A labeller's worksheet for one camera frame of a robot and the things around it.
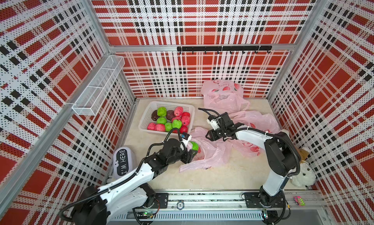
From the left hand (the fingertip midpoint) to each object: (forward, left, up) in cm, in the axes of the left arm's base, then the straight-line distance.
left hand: (194, 149), depth 80 cm
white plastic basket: (+35, +5, -3) cm, 35 cm away
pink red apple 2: (+19, +29, -5) cm, 35 cm away
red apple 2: (+17, +7, -6) cm, 19 cm away
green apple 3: (+28, +22, -1) cm, 36 cm away
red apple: (+30, +6, -6) cm, 31 cm away
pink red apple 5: (+17, +22, -3) cm, 28 cm away
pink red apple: (+26, +13, -5) cm, 29 cm away
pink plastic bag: (-3, -10, -1) cm, 10 cm away
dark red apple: (+29, +17, -5) cm, 34 cm away
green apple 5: (0, -1, +5) cm, 5 cm away
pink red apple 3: (+22, +6, -3) cm, 23 cm away
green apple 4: (+18, +11, -2) cm, 22 cm away
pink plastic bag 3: (+53, -25, -11) cm, 60 cm away
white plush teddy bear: (-13, -60, -5) cm, 62 cm away
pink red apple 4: (+30, +11, -3) cm, 32 cm away
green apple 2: (+19, +17, -5) cm, 26 cm away
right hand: (+12, -11, -6) cm, 17 cm away
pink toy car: (-24, -53, -9) cm, 59 cm away
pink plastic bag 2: (+23, -39, -4) cm, 46 cm away
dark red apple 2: (+27, +28, -5) cm, 40 cm away
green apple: (+24, +23, -6) cm, 34 cm away
